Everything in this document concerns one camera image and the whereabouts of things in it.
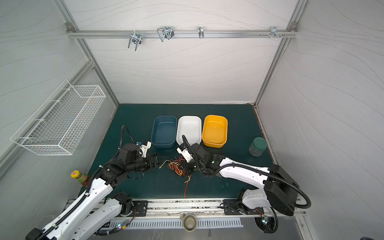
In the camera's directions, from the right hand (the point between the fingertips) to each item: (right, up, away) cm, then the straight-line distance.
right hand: (181, 162), depth 78 cm
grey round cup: (+5, -26, -8) cm, 28 cm away
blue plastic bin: (-14, +14, +23) cm, 31 cm away
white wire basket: (-56, +20, -9) cm, 60 cm away
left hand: (-8, +3, -3) cm, 9 cm away
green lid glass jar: (+44, +7, +8) cm, 45 cm away
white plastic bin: (+4, +17, +27) cm, 32 cm away
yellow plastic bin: (+22, +14, +28) cm, 38 cm away
